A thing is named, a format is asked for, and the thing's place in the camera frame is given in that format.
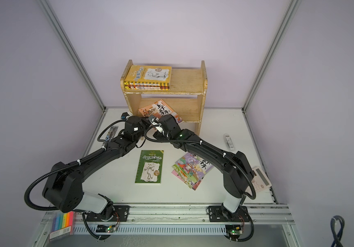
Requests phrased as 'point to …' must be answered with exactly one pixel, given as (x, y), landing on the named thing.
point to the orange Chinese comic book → (158, 109)
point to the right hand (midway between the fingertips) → (163, 129)
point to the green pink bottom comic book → (180, 174)
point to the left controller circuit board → (105, 228)
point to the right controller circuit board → (233, 229)
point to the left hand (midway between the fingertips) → (149, 117)
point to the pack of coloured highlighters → (63, 226)
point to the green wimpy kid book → (149, 169)
